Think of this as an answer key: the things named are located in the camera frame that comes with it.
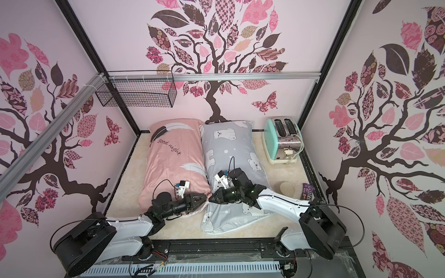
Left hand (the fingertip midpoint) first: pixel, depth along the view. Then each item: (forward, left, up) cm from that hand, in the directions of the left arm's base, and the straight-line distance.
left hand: (207, 202), depth 77 cm
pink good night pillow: (+26, +17, +5) cm, 31 cm away
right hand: (0, -1, +3) cm, 3 cm away
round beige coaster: (+8, -40, -3) cm, 40 cm away
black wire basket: (+56, +39, +24) cm, 72 cm away
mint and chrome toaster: (+31, -40, +7) cm, 51 cm away
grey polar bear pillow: (+31, -10, +3) cm, 33 cm away
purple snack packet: (+9, -52, -9) cm, 54 cm away
